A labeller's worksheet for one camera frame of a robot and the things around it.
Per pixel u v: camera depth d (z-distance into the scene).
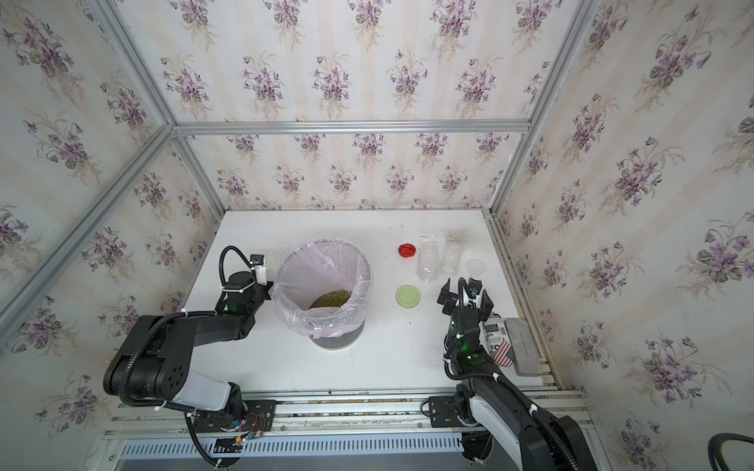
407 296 0.96
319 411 0.75
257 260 0.80
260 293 0.75
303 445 0.76
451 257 1.01
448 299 0.76
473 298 0.67
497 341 0.82
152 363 0.46
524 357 0.80
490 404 0.59
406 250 1.06
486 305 0.75
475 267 1.04
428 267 0.98
